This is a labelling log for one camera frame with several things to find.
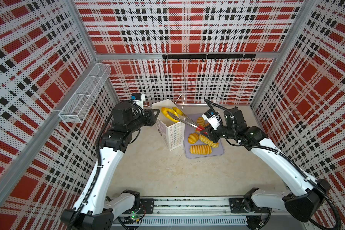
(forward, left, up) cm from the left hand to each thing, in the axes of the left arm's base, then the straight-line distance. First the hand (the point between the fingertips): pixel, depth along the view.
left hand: (156, 113), depth 67 cm
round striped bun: (+6, -20, -32) cm, 38 cm away
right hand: (-5, -23, -8) cm, 25 cm away
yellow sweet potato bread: (+8, -3, -7) cm, 11 cm away
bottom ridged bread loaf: (-2, -24, -33) cm, 41 cm away
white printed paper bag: (0, -7, -17) cm, 18 cm away
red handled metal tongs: (-3, -21, -8) cm, 22 cm away
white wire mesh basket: (+20, +56, -16) cm, 62 cm away
